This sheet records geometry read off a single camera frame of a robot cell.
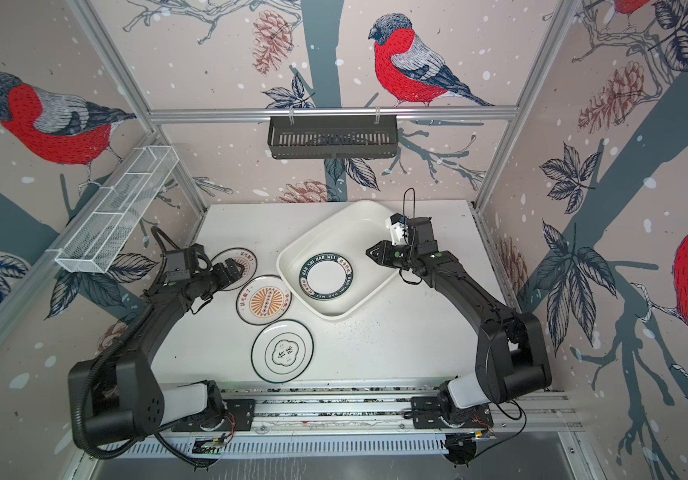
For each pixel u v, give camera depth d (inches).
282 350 33.0
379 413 29.5
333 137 41.9
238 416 28.9
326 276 38.8
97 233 29.7
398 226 30.8
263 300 37.4
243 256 41.9
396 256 29.1
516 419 16.0
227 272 31.1
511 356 16.9
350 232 43.5
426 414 28.7
